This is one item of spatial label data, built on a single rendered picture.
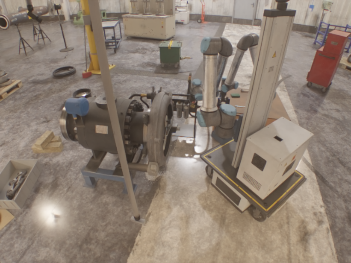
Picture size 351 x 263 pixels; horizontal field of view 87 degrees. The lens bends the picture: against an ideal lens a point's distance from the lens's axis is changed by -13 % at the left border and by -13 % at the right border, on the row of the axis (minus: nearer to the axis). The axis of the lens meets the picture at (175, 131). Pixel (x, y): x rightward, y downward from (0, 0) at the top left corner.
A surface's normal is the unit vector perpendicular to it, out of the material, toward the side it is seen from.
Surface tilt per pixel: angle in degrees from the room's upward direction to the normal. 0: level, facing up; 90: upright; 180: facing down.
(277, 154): 0
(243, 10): 90
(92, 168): 0
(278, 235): 0
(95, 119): 44
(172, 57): 90
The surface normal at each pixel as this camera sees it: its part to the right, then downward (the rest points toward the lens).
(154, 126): -0.10, -0.07
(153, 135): -0.12, 0.16
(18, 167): 0.04, 0.61
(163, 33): -0.42, 0.55
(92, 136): -0.15, 0.46
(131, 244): 0.00, -0.79
